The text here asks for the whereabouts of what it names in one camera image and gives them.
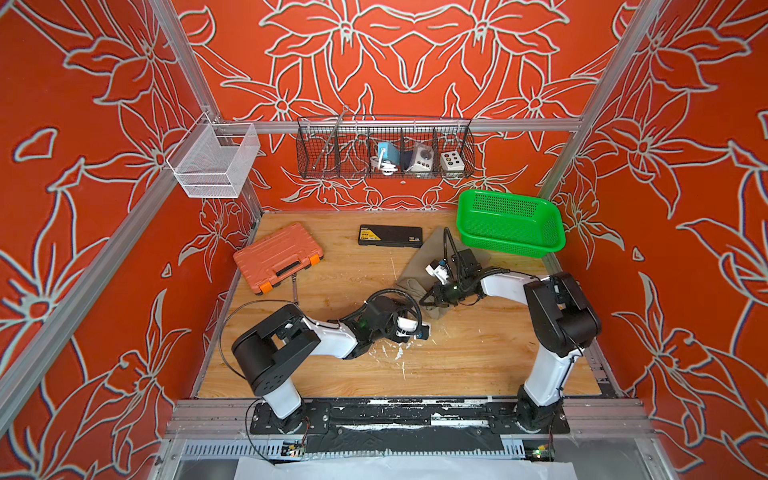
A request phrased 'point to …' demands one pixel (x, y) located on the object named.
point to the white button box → (452, 161)
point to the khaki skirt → (417, 283)
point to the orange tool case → (272, 259)
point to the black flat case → (391, 235)
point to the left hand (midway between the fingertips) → (412, 306)
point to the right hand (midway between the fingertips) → (418, 301)
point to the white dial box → (423, 159)
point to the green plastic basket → (518, 225)
